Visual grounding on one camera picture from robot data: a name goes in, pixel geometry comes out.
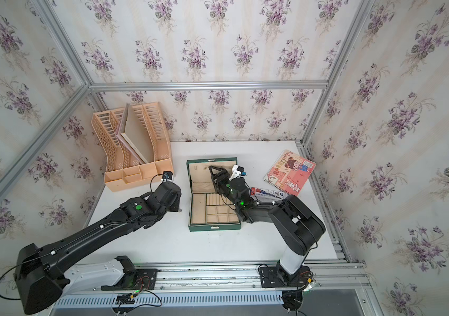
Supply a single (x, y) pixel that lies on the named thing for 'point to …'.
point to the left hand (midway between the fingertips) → (178, 198)
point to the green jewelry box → (207, 210)
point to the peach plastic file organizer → (124, 170)
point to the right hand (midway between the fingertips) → (210, 172)
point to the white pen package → (258, 192)
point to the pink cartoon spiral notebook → (290, 172)
